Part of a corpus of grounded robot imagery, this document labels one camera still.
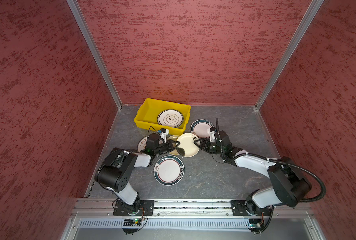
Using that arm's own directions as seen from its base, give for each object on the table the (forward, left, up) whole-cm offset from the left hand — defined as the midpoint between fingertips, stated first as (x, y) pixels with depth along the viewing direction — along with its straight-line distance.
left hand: (180, 145), depth 89 cm
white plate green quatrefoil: (+26, +7, -5) cm, 28 cm away
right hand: (-2, -9, +3) cm, 9 cm away
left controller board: (-38, +20, -7) cm, 44 cm away
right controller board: (-39, -37, -8) cm, 54 cm away
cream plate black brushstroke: (+1, -4, +1) cm, 5 cm away
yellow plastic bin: (+35, +26, -6) cm, 44 cm away
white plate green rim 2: (-13, +6, -6) cm, 16 cm away
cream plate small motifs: (+8, +5, -4) cm, 10 cm away
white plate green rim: (+19, -15, -8) cm, 26 cm away
